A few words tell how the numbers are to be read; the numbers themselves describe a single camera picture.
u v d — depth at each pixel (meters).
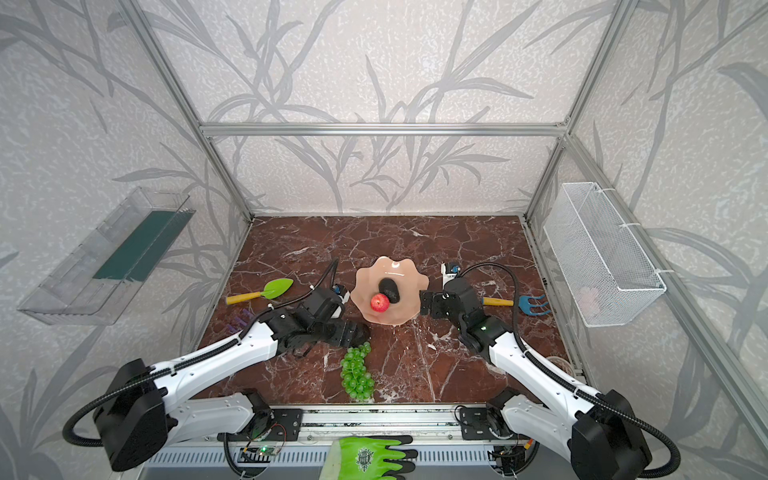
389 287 0.96
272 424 0.72
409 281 0.97
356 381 0.77
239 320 0.91
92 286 0.64
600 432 0.39
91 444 0.41
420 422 0.75
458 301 0.60
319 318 0.63
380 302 0.90
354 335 0.74
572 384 0.44
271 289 1.01
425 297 0.72
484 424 0.73
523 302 0.96
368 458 0.68
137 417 0.39
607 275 0.61
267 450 0.71
